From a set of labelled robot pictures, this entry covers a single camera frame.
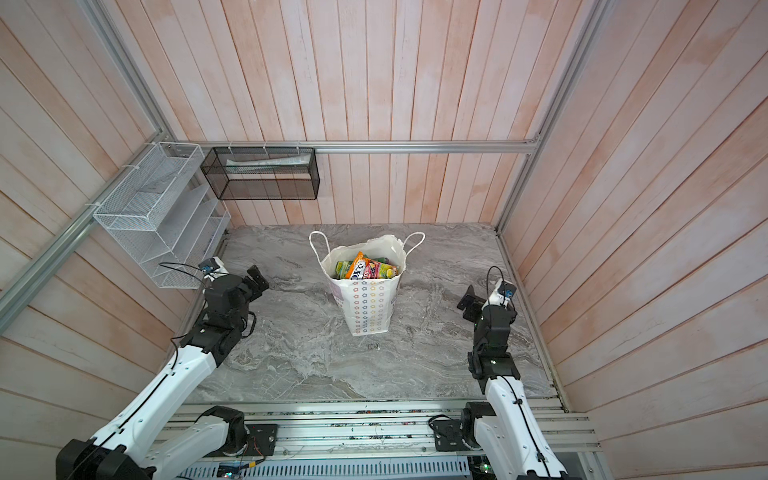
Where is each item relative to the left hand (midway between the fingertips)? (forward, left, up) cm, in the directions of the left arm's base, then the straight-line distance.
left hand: (245, 279), depth 80 cm
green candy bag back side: (+4, -38, 0) cm, 39 cm away
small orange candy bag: (+2, -30, +2) cm, 31 cm away
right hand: (-2, -66, -3) cm, 66 cm away
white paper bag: (-5, -33, -4) cm, 34 cm away
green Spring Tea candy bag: (+8, -25, -5) cm, 27 cm away
